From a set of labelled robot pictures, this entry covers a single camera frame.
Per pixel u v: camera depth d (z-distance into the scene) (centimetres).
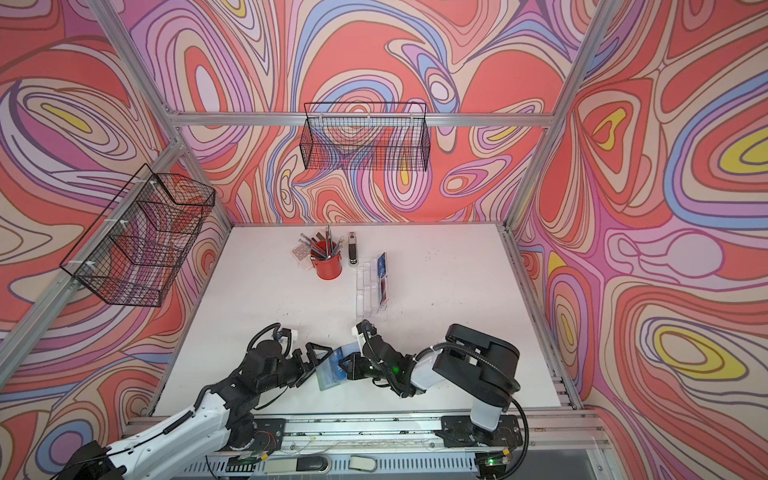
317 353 75
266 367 64
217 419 56
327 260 96
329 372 83
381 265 98
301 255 108
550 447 76
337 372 82
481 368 47
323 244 101
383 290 88
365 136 99
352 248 107
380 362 65
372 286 95
